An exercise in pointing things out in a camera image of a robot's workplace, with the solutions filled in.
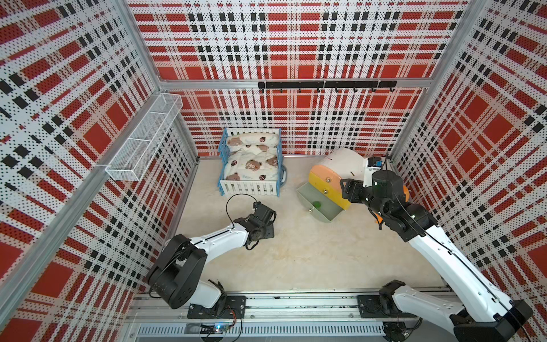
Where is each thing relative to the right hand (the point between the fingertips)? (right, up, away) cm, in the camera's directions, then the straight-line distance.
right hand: (352, 181), depth 71 cm
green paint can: (-8, -11, +27) cm, 30 cm away
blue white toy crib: (-40, -4, +30) cm, 50 cm away
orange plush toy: (+33, -6, +25) cm, 41 cm away
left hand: (-31, -21, +19) cm, 42 cm away
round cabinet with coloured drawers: (-6, -7, +21) cm, 23 cm away
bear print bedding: (-41, +12, +40) cm, 58 cm away
